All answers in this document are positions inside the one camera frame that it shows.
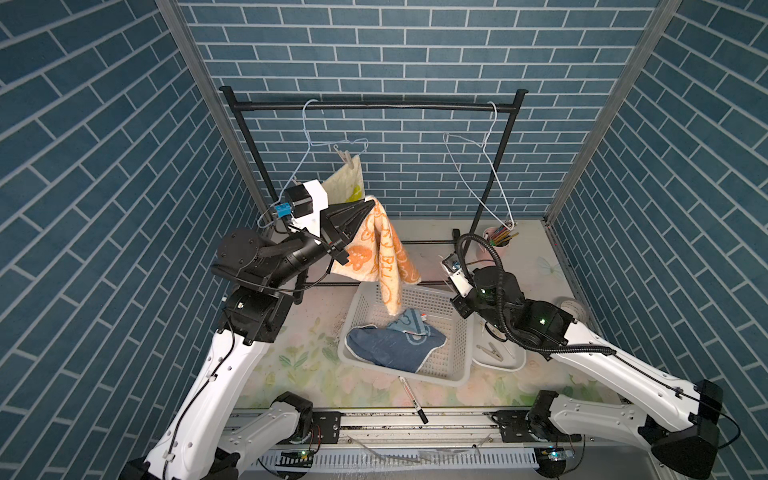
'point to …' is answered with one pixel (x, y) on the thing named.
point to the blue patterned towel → (403, 344)
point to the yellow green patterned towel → (346, 184)
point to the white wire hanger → (446, 138)
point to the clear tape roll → (575, 308)
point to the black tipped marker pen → (417, 407)
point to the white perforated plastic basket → (451, 364)
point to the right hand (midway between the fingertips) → (455, 278)
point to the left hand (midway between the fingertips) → (382, 208)
